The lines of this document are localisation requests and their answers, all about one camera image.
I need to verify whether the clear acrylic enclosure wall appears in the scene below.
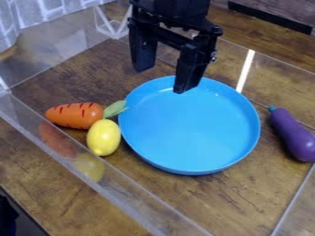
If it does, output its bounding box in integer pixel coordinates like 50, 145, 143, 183
0, 0, 315, 236

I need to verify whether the yellow toy lemon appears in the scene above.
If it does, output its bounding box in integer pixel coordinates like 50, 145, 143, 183
87, 119, 120, 156

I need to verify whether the purple toy eggplant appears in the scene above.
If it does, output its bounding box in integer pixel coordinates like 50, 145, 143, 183
269, 105, 315, 162

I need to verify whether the blue round tray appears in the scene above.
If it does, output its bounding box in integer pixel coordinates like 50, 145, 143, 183
118, 77, 261, 175

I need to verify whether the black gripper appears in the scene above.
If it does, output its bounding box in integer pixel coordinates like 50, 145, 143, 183
128, 0, 223, 94

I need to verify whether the orange toy carrot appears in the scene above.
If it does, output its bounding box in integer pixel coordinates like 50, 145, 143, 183
44, 100, 127, 130

